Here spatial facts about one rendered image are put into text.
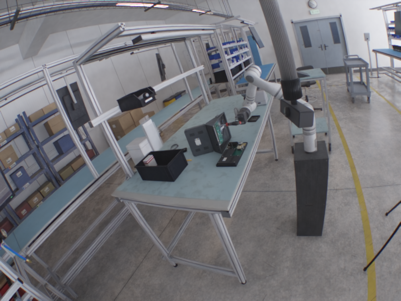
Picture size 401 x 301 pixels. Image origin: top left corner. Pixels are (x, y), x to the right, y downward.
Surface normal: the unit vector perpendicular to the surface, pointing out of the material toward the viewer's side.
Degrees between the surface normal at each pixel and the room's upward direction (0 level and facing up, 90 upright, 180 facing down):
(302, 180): 90
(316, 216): 90
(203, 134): 90
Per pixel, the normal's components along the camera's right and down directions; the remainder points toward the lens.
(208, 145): -0.07, 0.47
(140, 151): -0.41, 0.52
